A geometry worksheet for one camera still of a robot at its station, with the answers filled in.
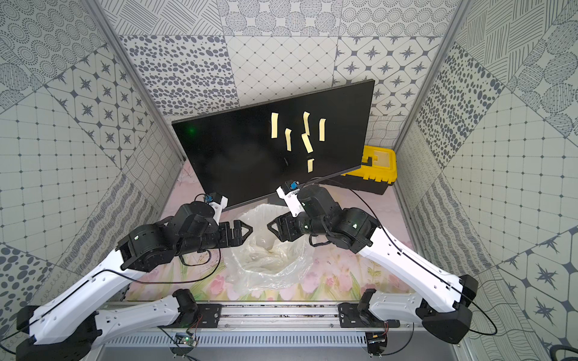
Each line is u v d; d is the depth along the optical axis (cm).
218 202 59
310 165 82
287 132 69
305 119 68
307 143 73
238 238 57
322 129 72
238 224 57
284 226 54
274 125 65
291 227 54
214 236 54
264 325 73
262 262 68
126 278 39
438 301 38
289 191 55
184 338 70
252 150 91
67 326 39
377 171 94
